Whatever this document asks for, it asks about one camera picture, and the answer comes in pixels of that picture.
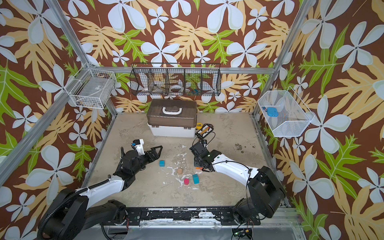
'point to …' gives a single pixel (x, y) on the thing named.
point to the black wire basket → (176, 79)
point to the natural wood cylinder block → (180, 171)
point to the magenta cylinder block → (186, 181)
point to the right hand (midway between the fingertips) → (198, 160)
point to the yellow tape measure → (199, 126)
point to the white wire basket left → (92, 87)
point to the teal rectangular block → (196, 179)
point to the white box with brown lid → (172, 118)
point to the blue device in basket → (272, 111)
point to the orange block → (199, 168)
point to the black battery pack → (204, 130)
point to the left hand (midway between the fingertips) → (157, 146)
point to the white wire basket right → (293, 116)
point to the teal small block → (162, 163)
